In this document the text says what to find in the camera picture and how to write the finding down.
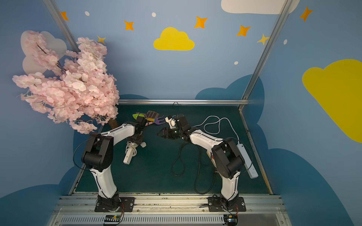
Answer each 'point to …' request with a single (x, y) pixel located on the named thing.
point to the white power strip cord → (130, 145)
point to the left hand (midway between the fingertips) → (134, 137)
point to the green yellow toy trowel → (136, 115)
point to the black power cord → (197, 169)
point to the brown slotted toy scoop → (152, 114)
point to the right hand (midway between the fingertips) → (161, 133)
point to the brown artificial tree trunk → (112, 123)
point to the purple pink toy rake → (158, 121)
